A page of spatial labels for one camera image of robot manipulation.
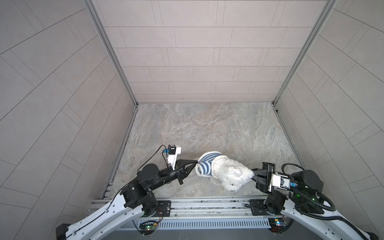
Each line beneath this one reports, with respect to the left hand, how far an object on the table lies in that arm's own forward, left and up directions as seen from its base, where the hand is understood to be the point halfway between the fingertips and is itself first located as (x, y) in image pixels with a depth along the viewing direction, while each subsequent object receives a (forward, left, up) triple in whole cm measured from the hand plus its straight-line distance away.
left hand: (199, 166), depth 60 cm
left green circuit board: (-20, +23, -22) cm, 37 cm away
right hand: (-6, -16, +7) cm, 18 cm away
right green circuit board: (-18, -36, -25) cm, 47 cm away
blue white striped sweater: (-2, -2, +6) cm, 6 cm away
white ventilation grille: (-18, -6, -25) cm, 31 cm away
